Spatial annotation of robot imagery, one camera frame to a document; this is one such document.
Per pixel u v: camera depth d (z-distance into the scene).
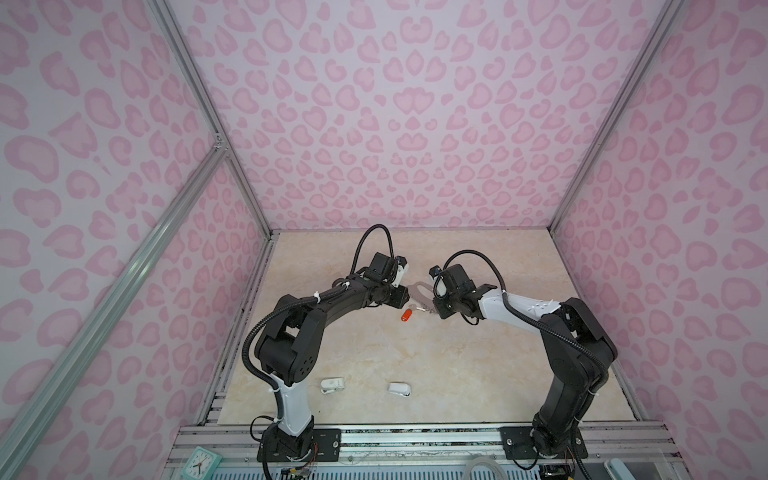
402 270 0.87
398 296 0.84
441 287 0.82
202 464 0.69
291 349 0.49
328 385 0.80
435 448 0.74
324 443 0.74
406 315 0.97
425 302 0.98
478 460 0.69
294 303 0.53
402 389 0.80
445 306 0.84
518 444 0.73
